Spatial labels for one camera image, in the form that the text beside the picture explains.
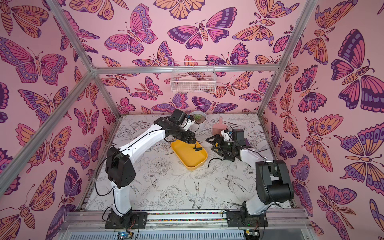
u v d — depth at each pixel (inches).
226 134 33.6
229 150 30.7
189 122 31.2
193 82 36.4
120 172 19.2
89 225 29.0
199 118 40.5
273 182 17.8
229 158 36.5
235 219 28.9
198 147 35.8
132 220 26.5
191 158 36.8
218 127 44.8
